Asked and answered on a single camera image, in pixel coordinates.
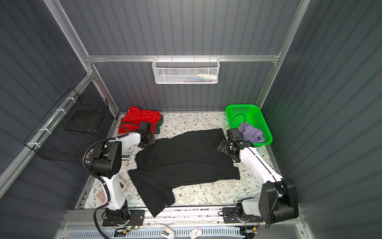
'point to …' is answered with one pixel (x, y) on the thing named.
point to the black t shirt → (160, 165)
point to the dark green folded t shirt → (158, 124)
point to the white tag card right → (195, 232)
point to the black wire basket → (63, 134)
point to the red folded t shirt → (135, 116)
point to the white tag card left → (167, 232)
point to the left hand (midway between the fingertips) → (151, 141)
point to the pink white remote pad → (101, 196)
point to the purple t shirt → (250, 133)
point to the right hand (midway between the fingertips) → (228, 151)
